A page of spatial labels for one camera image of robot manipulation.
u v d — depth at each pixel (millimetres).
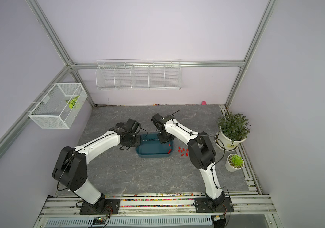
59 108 821
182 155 919
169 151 941
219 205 643
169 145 966
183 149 956
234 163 790
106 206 718
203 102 1237
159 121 686
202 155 534
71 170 449
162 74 1035
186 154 919
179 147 961
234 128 817
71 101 811
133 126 727
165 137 845
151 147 1108
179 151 941
